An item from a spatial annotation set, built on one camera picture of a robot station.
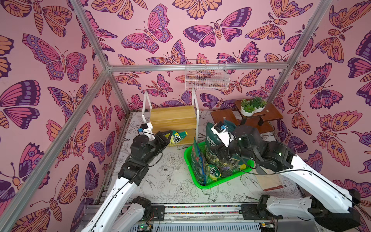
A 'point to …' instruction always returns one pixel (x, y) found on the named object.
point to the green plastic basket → (222, 181)
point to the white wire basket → (206, 79)
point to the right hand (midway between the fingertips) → (212, 143)
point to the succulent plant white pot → (248, 108)
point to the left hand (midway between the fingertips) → (174, 129)
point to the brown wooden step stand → (235, 115)
